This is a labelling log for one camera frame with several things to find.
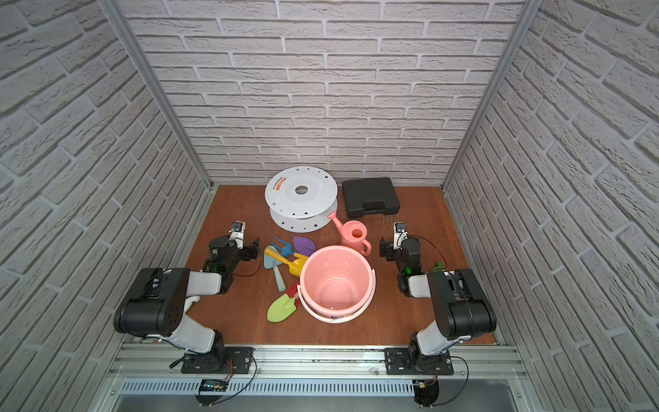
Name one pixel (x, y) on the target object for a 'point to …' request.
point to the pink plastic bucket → (336, 283)
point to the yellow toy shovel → (295, 266)
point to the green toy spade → (281, 309)
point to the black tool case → (370, 196)
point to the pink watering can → (353, 233)
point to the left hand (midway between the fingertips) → (237, 233)
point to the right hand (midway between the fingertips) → (399, 236)
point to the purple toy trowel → (304, 246)
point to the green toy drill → (438, 267)
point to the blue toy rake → (287, 251)
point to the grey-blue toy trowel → (269, 263)
